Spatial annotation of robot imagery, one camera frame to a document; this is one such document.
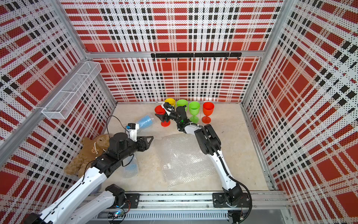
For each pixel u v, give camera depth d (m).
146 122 1.00
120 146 0.56
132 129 0.66
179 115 0.82
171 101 1.01
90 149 0.86
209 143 0.63
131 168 0.78
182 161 0.84
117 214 0.69
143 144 0.67
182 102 1.02
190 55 0.88
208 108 0.98
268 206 0.72
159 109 0.95
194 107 1.01
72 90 0.77
